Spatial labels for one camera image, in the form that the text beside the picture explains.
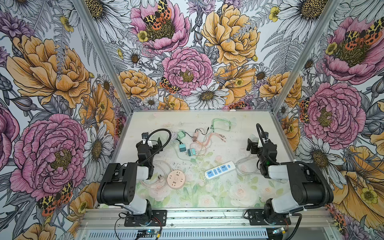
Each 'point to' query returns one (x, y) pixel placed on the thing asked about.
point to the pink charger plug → (195, 137)
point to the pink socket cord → (166, 177)
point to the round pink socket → (176, 179)
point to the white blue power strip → (220, 169)
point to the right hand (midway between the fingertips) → (256, 142)
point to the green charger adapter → (181, 134)
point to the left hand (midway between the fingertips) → (152, 142)
